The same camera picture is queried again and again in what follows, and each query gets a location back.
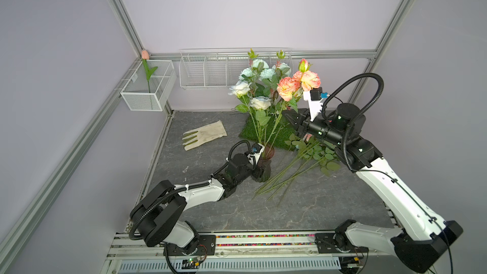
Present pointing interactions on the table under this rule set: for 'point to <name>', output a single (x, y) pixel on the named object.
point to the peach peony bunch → (312, 154)
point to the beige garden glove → (197, 137)
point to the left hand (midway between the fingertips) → (263, 158)
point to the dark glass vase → (265, 161)
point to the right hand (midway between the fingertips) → (283, 111)
